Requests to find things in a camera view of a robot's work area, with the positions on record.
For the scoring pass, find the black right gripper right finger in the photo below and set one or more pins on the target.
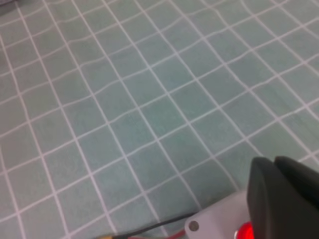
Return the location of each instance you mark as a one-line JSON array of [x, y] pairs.
[[302, 178]]

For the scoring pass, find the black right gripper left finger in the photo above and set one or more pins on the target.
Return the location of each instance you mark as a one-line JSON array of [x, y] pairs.
[[277, 210]]

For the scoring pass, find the cyan checkered tablecloth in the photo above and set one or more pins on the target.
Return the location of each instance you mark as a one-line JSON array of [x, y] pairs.
[[118, 114]]

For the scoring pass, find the lit red indicator light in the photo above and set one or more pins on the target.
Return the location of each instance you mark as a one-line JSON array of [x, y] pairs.
[[245, 231]]

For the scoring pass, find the grey button switch box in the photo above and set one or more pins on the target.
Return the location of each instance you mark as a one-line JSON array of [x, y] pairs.
[[220, 220]]

